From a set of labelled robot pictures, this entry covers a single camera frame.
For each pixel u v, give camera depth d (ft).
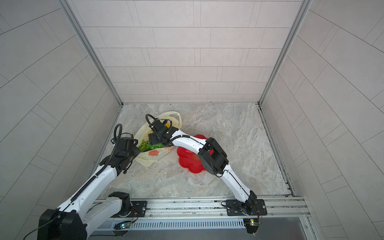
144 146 2.93
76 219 1.31
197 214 2.32
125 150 2.06
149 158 2.67
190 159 2.89
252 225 2.22
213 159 1.77
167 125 2.41
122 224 2.14
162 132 2.30
